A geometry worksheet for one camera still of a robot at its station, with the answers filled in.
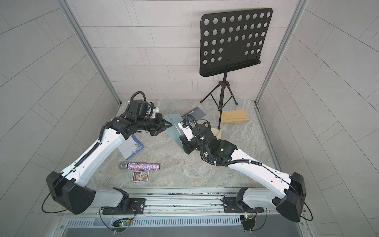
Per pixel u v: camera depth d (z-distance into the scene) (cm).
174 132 71
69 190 37
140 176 79
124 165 80
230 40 68
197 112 111
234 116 108
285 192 38
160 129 64
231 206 67
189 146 60
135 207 71
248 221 68
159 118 63
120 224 66
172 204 73
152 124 63
